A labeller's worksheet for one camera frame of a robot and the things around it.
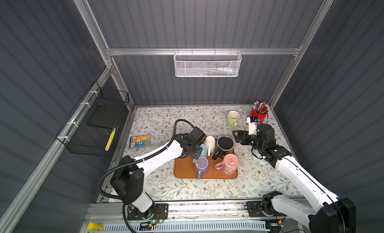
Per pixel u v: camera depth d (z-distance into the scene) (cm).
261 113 101
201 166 81
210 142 89
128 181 43
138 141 99
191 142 63
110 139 69
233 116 104
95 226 65
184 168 88
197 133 65
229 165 77
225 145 86
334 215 39
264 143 59
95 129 73
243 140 71
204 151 85
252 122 70
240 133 71
